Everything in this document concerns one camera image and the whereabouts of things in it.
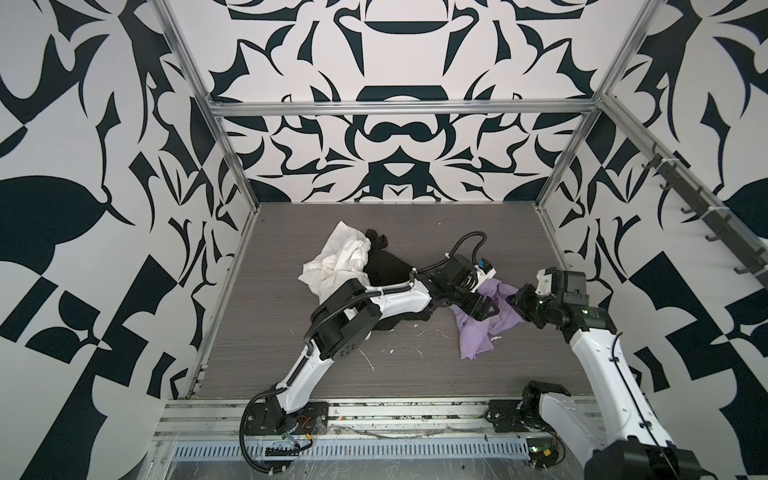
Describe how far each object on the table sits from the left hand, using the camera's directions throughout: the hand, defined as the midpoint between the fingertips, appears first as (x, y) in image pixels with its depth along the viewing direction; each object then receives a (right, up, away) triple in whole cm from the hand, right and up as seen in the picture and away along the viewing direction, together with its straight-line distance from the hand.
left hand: (495, 298), depth 84 cm
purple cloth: (-6, -10, -1) cm, 12 cm away
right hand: (+3, +2, -4) cm, 5 cm away
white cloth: (-43, +11, +5) cm, 45 cm away
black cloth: (-31, +7, +13) cm, 34 cm away
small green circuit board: (+6, -33, -13) cm, 36 cm away
